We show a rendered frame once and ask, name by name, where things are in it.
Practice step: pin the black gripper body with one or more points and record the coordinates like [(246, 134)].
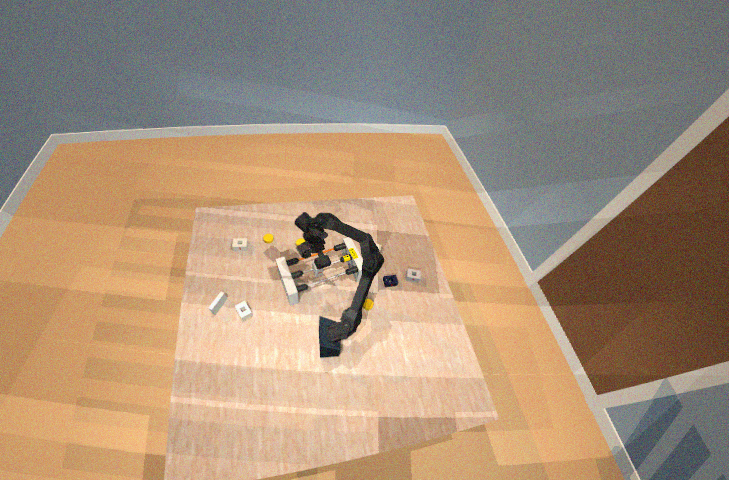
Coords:
[(323, 260)]

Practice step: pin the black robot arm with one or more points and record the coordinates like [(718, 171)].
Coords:
[(372, 262)]

